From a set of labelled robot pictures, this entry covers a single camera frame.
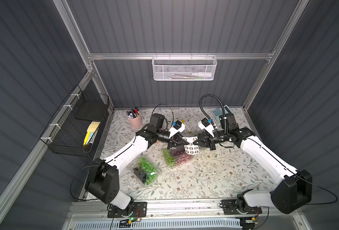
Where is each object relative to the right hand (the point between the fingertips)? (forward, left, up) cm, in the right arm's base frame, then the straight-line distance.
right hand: (196, 142), depth 70 cm
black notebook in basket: (+20, +60, +2) cm, 63 cm away
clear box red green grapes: (+3, +10, -20) cm, 23 cm away
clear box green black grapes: (-7, +28, -21) cm, 35 cm away
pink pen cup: (+27, +38, -17) cm, 50 cm away
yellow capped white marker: (+34, +4, -25) cm, 43 cm away
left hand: (-1, +3, -1) cm, 4 cm away
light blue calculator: (+43, -25, -24) cm, 55 cm away
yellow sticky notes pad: (+6, +54, +2) cm, 55 cm away
